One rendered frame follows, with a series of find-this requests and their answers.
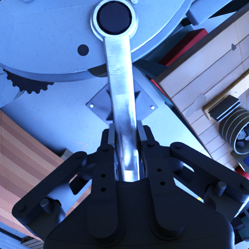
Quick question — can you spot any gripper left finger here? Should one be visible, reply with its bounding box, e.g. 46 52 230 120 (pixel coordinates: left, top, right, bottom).
11 123 125 242

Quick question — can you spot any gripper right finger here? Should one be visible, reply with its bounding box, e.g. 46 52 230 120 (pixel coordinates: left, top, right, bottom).
136 120 249 240

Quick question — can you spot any blue grey round tensioner housing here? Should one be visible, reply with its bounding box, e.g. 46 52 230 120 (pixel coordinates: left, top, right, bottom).
0 0 194 83

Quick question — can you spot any dark round clamp bolt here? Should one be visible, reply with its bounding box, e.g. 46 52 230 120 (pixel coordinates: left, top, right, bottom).
96 3 132 34

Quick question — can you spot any blue grey bar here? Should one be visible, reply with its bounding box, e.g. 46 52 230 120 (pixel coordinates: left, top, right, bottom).
186 0 249 27

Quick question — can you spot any red box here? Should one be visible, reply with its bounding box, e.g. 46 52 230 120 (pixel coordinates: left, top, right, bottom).
157 28 209 67

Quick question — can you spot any silver ring spanner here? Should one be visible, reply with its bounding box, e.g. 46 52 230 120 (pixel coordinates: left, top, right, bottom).
90 0 141 182

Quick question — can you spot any tan wooden plank bench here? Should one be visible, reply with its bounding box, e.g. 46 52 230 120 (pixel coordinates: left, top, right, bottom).
154 4 249 173

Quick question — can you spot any dark toothed gear wheel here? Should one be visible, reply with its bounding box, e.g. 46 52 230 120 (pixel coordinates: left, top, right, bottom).
3 69 54 95

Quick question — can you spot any black rectangular block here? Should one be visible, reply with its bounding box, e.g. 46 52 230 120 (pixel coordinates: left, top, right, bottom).
208 94 241 122

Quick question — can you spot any grey diamond mounting plate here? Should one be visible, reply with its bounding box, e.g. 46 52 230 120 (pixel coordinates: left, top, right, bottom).
86 79 158 126

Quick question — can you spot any orange striped timber stack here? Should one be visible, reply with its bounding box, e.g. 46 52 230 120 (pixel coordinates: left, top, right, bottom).
0 109 92 240

